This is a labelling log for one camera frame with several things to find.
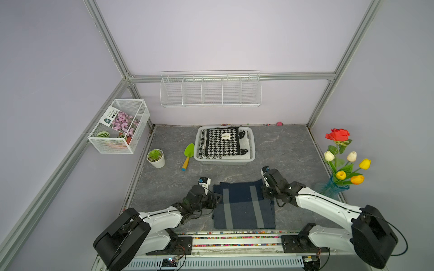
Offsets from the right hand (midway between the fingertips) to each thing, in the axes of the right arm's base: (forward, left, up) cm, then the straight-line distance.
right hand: (263, 187), depth 87 cm
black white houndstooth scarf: (+25, +21, +8) cm, 33 cm away
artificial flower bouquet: (-6, -25, +26) cm, 37 cm away
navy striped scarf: (-9, +11, -2) cm, 14 cm away
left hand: (-5, +23, -2) cm, 24 cm away
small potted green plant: (+16, +58, +4) cm, 61 cm away
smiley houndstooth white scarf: (+21, +8, +5) cm, 23 cm away
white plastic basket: (+15, +25, +2) cm, 29 cm away
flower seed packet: (+18, +66, +30) cm, 74 cm away
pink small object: (+52, -22, -5) cm, 56 cm away
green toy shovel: (+25, +42, -4) cm, 49 cm away
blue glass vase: (-5, -29, +10) cm, 31 cm away
